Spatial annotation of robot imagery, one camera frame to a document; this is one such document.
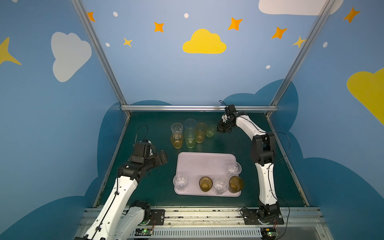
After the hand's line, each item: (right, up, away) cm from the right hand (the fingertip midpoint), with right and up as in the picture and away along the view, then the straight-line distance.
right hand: (218, 128), depth 103 cm
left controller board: (-41, -50, -33) cm, 72 cm away
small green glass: (-4, -2, +4) cm, 5 cm away
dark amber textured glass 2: (+7, -32, -19) cm, 38 cm away
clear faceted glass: (-25, -31, -18) cm, 43 cm away
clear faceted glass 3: (+7, -25, -13) cm, 29 cm away
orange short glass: (-29, -8, -1) cm, 30 cm away
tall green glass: (-19, -7, 0) cm, 21 cm away
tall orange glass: (-12, -1, -3) cm, 12 cm away
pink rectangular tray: (-9, -26, -13) cm, 31 cm away
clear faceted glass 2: (-2, -33, -19) cm, 38 cm away
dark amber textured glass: (-10, -32, -19) cm, 38 cm away
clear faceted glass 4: (-29, +1, +3) cm, 29 cm away
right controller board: (+19, -50, -32) cm, 63 cm away
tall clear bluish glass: (-19, 0, -6) cm, 20 cm away
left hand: (-34, -15, -25) cm, 45 cm away
